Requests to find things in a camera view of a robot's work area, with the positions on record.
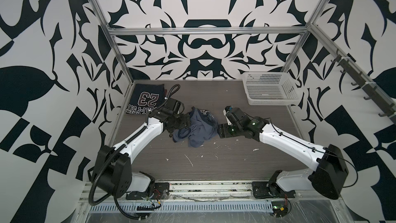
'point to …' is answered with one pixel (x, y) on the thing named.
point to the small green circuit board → (279, 208)
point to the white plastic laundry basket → (270, 88)
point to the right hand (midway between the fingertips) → (223, 129)
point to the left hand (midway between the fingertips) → (185, 120)
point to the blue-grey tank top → (203, 125)
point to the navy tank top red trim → (145, 97)
